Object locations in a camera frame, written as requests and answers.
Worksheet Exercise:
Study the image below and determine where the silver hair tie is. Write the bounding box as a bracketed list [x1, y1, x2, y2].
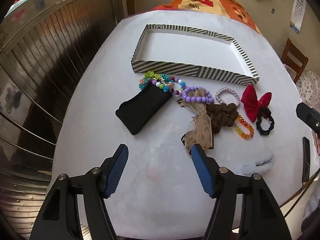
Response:
[215, 87, 241, 105]

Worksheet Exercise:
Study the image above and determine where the orange red printed blanket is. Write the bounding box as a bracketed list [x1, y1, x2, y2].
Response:
[152, 0, 263, 35]

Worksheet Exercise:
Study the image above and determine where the black cloth headband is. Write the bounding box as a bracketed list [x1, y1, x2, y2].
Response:
[115, 86, 173, 135]

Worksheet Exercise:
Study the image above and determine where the black scrunchie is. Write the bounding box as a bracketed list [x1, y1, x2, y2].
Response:
[255, 106, 275, 137]

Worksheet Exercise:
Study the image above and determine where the wooden chair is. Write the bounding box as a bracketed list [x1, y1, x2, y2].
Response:
[281, 38, 309, 83]

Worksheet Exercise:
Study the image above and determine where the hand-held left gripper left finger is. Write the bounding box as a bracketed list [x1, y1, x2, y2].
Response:
[30, 144, 129, 240]

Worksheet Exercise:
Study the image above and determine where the floral cushion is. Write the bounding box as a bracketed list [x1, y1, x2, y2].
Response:
[297, 71, 320, 110]

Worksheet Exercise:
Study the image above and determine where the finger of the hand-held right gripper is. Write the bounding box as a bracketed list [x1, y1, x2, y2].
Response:
[302, 137, 311, 182]
[296, 102, 320, 130]

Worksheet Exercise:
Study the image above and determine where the orange yellow bead bracelet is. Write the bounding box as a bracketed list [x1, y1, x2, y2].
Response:
[232, 114, 255, 140]

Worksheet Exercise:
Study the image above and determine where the purple bead bracelet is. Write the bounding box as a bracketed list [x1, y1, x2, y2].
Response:
[181, 86, 215, 105]

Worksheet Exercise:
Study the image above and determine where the wall eye chart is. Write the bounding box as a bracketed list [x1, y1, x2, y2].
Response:
[290, 0, 308, 33]

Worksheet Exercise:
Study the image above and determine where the red bow hair clip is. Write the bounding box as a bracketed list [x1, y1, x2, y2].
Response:
[241, 84, 272, 121]

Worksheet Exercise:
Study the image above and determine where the brown scrunchie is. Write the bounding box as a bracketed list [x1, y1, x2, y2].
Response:
[205, 102, 238, 134]

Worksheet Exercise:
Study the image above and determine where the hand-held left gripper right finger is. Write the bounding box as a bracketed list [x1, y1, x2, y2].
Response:
[191, 144, 292, 240]

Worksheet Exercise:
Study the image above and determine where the white fluffy scrunchie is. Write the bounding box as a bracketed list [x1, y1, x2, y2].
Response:
[236, 151, 276, 177]

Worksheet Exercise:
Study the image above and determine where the black white striped box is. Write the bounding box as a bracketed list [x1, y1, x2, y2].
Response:
[131, 24, 259, 85]

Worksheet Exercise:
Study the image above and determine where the wooden slatted door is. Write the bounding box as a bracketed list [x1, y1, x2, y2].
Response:
[0, 0, 130, 140]

